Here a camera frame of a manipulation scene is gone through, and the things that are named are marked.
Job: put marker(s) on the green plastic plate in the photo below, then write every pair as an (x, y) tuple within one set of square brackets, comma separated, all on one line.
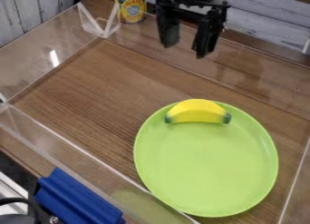
[(210, 170)]

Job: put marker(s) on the yellow toy banana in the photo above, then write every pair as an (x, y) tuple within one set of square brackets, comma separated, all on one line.
[(198, 110)]

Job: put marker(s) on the clear acrylic front wall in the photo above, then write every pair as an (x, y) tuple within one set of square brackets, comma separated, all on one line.
[(43, 151)]

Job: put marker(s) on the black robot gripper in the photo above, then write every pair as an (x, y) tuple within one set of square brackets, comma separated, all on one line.
[(209, 12)]

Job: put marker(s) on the blue plastic block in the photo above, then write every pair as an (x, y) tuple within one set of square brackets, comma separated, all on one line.
[(73, 202)]

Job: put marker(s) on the yellow labelled tin can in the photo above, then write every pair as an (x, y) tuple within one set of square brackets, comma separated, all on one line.
[(133, 10)]

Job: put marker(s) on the clear acrylic corner bracket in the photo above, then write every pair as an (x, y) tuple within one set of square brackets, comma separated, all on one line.
[(102, 27)]

